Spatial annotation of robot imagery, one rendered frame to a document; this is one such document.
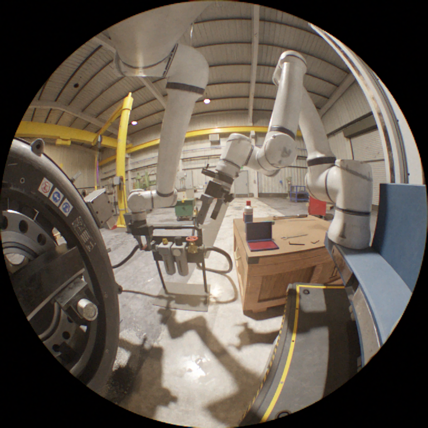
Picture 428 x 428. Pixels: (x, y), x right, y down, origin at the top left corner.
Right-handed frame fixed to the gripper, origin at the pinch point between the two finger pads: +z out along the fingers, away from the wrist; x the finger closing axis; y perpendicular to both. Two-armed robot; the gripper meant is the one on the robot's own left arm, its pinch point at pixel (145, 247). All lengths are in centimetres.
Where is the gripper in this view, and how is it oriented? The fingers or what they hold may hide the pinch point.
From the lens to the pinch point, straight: 82.8
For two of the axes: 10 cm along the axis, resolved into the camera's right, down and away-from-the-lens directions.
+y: 0.5, -1.9, 9.8
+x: -10.0, 0.4, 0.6
